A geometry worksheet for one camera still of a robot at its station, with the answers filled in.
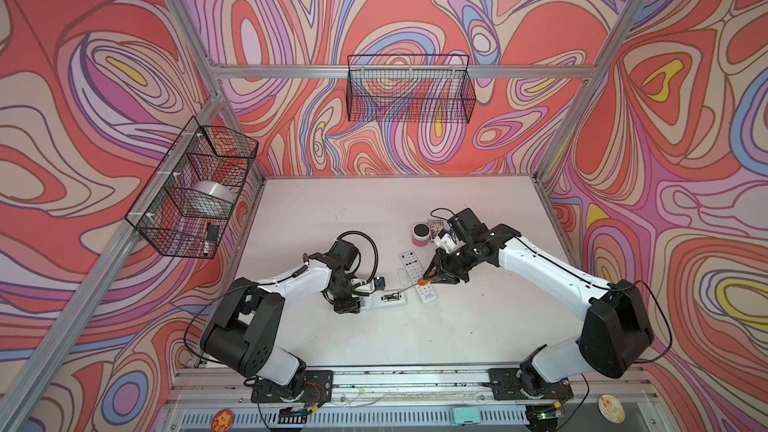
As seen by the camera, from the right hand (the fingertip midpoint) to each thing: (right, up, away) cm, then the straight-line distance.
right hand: (429, 284), depth 78 cm
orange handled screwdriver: (-2, 0, +1) cm, 2 cm away
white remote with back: (-13, -7, +8) cm, 17 cm away
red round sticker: (-50, -30, -9) cm, 59 cm away
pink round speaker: (0, +11, +18) cm, 21 cm away
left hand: (-20, -7, +11) cm, 24 cm away
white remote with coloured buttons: (-3, +2, +15) cm, 16 cm away
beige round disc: (+43, -28, -8) cm, 52 cm away
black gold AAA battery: (-10, -6, +8) cm, 15 cm away
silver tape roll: (-54, +22, -8) cm, 59 cm away
